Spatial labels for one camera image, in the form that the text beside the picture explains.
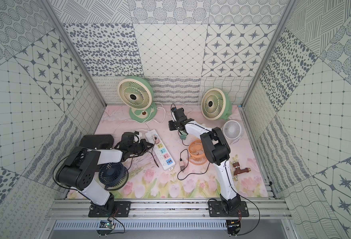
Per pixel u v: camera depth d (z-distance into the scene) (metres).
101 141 0.92
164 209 0.76
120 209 0.73
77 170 0.47
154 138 0.93
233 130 0.94
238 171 0.86
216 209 0.73
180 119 0.82
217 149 0.57
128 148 0.76
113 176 0.76
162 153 0.92
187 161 0.88
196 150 0.88
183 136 0.99
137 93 0.92
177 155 0.94
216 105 1.00
